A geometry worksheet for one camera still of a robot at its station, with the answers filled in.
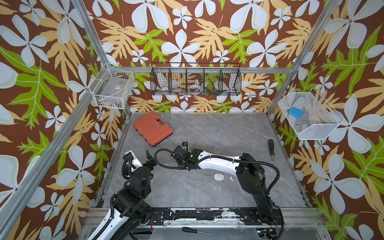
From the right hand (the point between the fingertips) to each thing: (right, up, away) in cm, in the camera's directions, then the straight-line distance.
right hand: (180, 163), depth 88 cm
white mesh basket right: (+72, +28, -8) cm, 78 cm away
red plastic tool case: (-21, +21, +16) cm, 34 cm away
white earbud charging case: (+23, -7, -3) cm, 24 cm away
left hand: (-19, +8, -17) cm, 27 cm away
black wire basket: (+9, +54, +9) cm, 56 cm away
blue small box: (+66, +31, -4) cm, 73 cm away
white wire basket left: (-39, +44, -2) cm, 59 cm away
